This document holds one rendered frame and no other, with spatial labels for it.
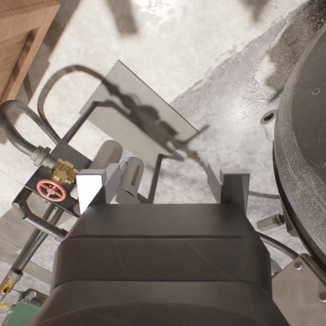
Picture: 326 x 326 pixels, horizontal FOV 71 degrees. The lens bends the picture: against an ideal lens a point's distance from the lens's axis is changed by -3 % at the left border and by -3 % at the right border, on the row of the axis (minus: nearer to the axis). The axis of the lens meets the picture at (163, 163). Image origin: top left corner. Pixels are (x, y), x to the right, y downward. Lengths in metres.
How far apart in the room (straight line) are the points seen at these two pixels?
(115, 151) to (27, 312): 2.58
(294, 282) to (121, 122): 0.87
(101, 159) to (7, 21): 0.40
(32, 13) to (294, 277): 0.78
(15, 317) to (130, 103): 2.60
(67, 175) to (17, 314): 2.57
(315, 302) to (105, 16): 0.88
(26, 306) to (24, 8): 2.82
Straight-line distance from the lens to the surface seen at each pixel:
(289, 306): 0.30
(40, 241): 1.19
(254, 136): 1.04
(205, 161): 0.15
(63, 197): 0.62
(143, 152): 1.09
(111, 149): 0.75
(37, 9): 0.80
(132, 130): 1.03
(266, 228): 0.49
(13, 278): 1.24
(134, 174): 0.74
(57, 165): 0.65
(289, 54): 0.93
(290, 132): 0.38
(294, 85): 0.47
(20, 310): 3.13
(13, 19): 0.72
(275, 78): 0.94
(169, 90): 0.93
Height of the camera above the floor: 0.85
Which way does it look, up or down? 50 degrees down
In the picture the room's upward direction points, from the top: 169 degrees counter-clockwise
